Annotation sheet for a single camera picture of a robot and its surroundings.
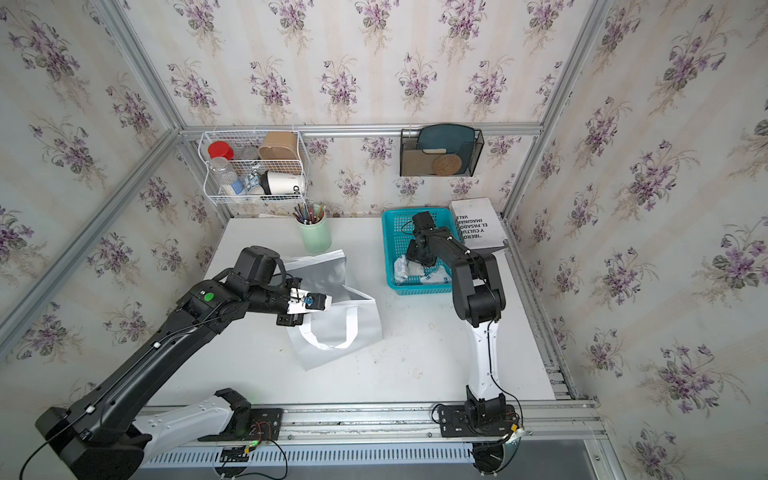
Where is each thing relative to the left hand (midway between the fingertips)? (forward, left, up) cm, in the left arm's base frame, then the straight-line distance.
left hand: (327, 302), depth 68 cm
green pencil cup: (+34, +10, -11) cm, 37 cm away
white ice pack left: (+21, -33, -20) cm, 44 cm away
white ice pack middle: (+22, -21, -19) cm, 36 cm away
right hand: (+30, -26, -22) cm, 46 cm away
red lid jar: (+48, +38, +9) cm, 62 cm away
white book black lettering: (+40, -49, -16) cm, 65 cm away
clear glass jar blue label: (+41, +36, +4) cm, 54 cm away
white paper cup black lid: (+41, +19, +2) cm, 45 cm away
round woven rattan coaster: (+48, -35, +4) cm, 60 cm away
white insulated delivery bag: (-6, -6, +1) cm, 9 cm away
